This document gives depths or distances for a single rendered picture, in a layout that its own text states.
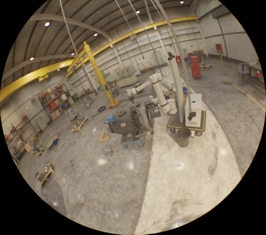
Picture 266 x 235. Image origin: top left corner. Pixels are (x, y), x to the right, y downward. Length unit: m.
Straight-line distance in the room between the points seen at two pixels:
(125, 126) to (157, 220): 2.13
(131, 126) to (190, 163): 1.55
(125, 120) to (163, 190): 1.73
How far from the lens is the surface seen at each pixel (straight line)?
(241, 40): 9.44
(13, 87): 11.87
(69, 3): 8.64
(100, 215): 2.45
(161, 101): 1.65
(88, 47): 5.66
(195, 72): 5.33
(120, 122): 2.14
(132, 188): 2.10
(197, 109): 1.78
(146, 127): 1.93
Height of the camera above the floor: 1.91
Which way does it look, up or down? 24 degrees down
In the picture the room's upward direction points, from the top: 24 degrees counter-clockwise
